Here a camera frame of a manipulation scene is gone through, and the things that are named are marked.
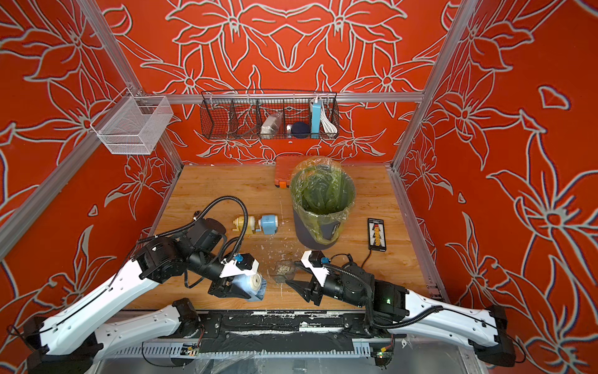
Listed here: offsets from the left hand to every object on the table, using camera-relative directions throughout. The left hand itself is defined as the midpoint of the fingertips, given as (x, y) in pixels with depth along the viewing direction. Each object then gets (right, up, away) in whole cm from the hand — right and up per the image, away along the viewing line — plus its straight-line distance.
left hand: (252, 280), depth 61 cm
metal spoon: (-33, +13, +39) cm, 53 cm away
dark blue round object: (+14, +49, +34) cm, 62 cm away
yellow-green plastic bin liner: (+23, +23, +28) cm, 43 cm away
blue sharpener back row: (+1, +11, +28) cm, 30 cm away
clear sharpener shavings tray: (+8, +1, +3) cm, 9 cm away
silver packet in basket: (+2, +50, +31) cm, 59 cm away
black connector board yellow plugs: (+45, +7, +33) cm, 56 cm away
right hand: (+10, +1, 0) cm, 10 cm away
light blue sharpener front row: (+1, +1, -5) cm, 5 cm away
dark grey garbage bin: (+19, +10, +13) cm, 26 cm away
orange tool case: (+6, +36, +56) cm, 66 cm away
